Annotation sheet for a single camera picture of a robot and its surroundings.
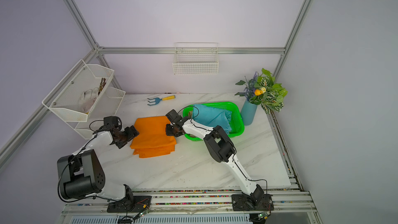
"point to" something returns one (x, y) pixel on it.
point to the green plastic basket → (237, 123)
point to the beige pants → (191, 135)
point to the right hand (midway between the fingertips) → (169, 134)
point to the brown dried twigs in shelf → (101, 84)
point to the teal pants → (211, 117)
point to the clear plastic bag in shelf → (87, 99)
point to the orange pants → (152, 140)
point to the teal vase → (247, 112)
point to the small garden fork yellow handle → (158, 99)
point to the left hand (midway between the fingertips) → (133, 137)
